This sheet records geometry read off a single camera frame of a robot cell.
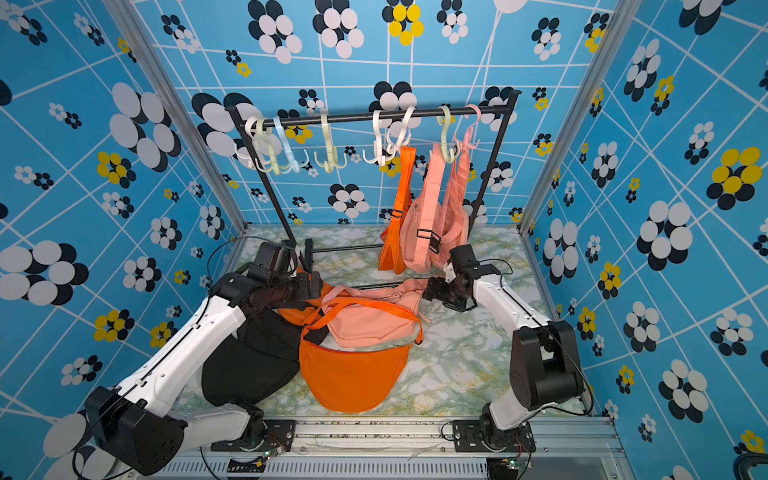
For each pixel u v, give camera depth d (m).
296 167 0.68
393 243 0.83
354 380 0.81
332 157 0.70
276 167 0.68
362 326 0.91
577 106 0.85
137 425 0.37
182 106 0.86
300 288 0.69
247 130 0.63
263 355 0.85
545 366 0.44
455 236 0.95
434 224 0.83
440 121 0.68
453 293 0.75
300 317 0.88
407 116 0.64
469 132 0.74
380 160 0.71
